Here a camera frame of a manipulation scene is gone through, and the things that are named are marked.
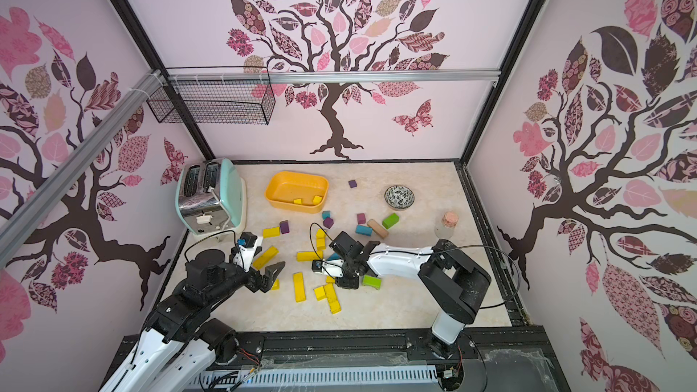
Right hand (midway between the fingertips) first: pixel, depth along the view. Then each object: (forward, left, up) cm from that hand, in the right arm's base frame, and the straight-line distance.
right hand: (339, 271), depth 88 cm
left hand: (-3, +18, +15) cm, 23 cm away
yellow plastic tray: (+36, +24, +1) cm, 43 cm away
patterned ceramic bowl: (+30, -24, 0) cm, 38 cm away
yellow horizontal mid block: (+6, +11, -1) cm, 12 cm away
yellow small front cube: (-7, +6, +2) cm, 10 cm away
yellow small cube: (+28, +9, +3) cm, 29 cm away
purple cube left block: (+17, +21, +1) cm, 27 cm away
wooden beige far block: (+15, -15, -1) cm, 21 cm away
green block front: (-4, -11, 0) cm, 12 cm away
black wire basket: (+52, +36, +34) cm, 72 cm away
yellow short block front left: (-10, +15, +17) cm, 24 cm away
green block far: (+20, -19, -1) cm, 27 cm away
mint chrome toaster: (+18, +41, +18) cm, 48 cm away
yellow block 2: (-3, +3, +1) cm, 4 cm away
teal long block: (+5, +2, 0) cm, 6 cm away
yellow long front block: (-10, +1, 0) cm, 10 cm away
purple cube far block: (+39, -5, -1) cm, 39 cm away
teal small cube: (+22, +6, +1) cm, 23 cm away
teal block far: (+17, -9, -2) cm, 19 cm away
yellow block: (+16, +24, 0) cm, 29 cm away
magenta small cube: (+21, -8, 0) cm, 22 cm away
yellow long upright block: (-5, +13, -1) cm, 14 cm away
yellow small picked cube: (+28, +17, +2) cm, 32 cm away
